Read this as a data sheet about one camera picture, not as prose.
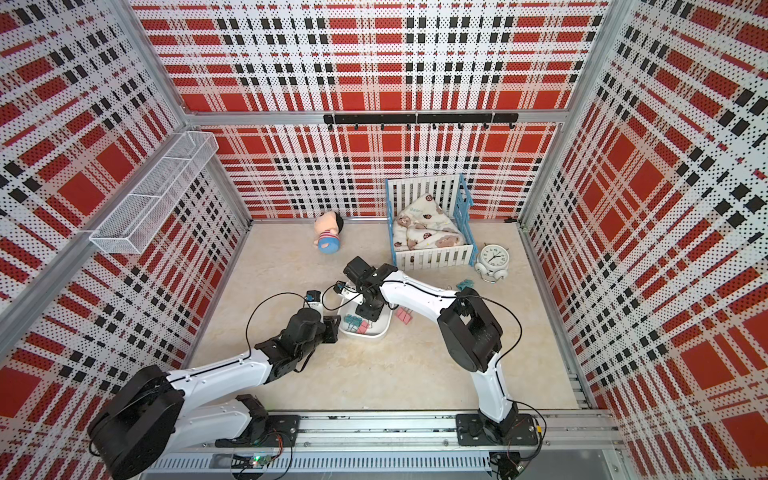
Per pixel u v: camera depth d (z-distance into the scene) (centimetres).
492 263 103
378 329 90
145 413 41
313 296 77
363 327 91
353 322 90
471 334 50
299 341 65
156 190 78
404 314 93
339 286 80
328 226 110
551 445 72
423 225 118
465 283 102
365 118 89
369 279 67
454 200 116
